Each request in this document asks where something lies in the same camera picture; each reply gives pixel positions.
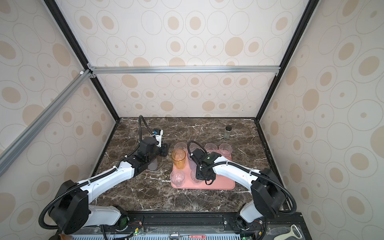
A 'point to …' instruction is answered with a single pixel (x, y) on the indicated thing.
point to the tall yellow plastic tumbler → (178, 156)
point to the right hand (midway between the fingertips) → (201, 176)
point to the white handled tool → (291, 234)
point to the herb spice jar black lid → (227, 133)
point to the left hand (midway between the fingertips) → (171, 140)
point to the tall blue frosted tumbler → (193, 165)
